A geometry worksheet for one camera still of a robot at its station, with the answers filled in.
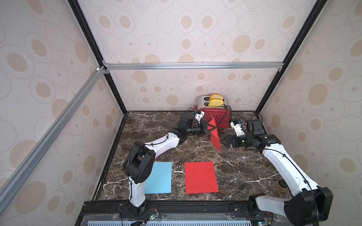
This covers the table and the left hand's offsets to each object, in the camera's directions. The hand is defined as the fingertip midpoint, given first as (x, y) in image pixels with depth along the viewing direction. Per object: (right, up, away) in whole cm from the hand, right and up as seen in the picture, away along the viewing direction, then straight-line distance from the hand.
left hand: (219, 128), depth 76 cm
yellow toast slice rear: (+4, +22, +24) cm, 33 cm away
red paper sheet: (-9, -30, +9) cm, 33 cm away
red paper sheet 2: (-2, -5, +2) cm, 6 cm away
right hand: (+6, -7, +4) cm, 10 cm away
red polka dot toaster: (+8, +9, +23) cm, 26 cm away
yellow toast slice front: (+4, +18, +23) cm, 30 cm away
